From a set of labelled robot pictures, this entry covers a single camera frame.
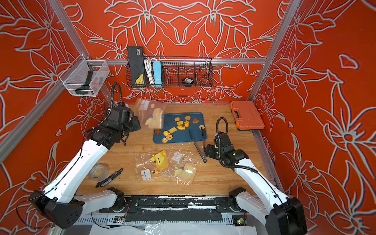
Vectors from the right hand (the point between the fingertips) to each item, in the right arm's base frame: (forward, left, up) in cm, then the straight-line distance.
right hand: (206, 150), depth 81 cm
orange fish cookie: (+23, +16, -10) cm, 29 cm away
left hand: (+8, +36, +17) cm, 41 cm away
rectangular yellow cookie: (+20, +22, -9) cm, 31 cm away
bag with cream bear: (+16, +31, +14) cm, 38 cm away
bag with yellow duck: (-6, +34, -9) cm, 36 cm away
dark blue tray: (+23, +19, -9) cm, 31 cm away
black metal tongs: (+2, 0, -10) cm, 11 cm away
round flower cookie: (+18, +26, -9) cm, 33 cm away
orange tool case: (+32, -32, -6) cm, 46 cm away
